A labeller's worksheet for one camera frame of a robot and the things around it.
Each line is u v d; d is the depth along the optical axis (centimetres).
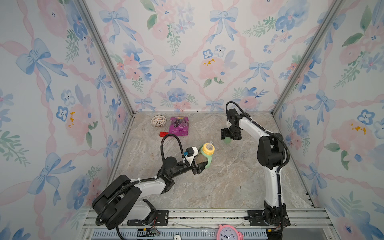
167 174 63
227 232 69
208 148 68
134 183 48
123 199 42
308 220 75
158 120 113
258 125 66
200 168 68
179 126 103
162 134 104
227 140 100
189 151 63
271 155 59
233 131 87
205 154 68
